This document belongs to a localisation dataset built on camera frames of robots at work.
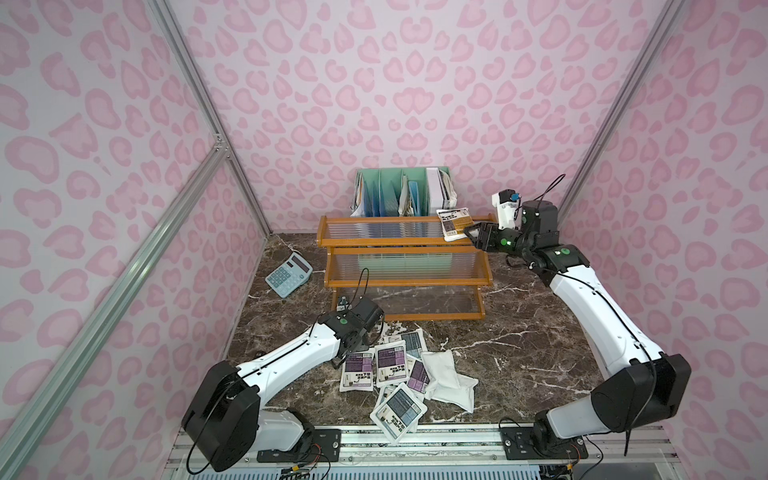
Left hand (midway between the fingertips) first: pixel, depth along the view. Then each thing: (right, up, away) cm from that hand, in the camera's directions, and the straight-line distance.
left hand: (354, 336), depth 85 cm
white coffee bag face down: (+30, -14, -5) cm, 33 cm away
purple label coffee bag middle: (+11, -8, +1) cm, 13 cm away
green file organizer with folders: (+14, +44, +12) cm, 48 cm away
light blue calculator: (-25, +16, +19) cm, 35 cm away
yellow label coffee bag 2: (+25, -8, -1) cm, 26 cm away
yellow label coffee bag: (+28, +32, -4) cm, 43 cm away
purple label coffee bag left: (+1, -10, -1) cm, 10 cm away
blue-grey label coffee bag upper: (+18, -4, +4) cm, 18 cm away
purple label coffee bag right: (+18, -11, -3) cm, 22 cm away
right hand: (+31, +30, -8) cm, 44 cm away
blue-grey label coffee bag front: (+13, -17, -8) cm, 23 cm away
